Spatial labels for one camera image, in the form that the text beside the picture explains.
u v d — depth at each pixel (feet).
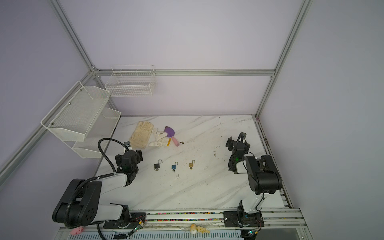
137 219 2.38
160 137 3.47
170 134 3.60
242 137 2.59
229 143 2.89
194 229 2.27
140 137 3.52
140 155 2.84
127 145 2.56
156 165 3.05
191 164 3.06
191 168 3.00
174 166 3.05
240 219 2.20
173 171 2.97
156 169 2.97
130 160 2.29
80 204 1.40
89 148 2.45
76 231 2.26
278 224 2.42
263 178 1.57
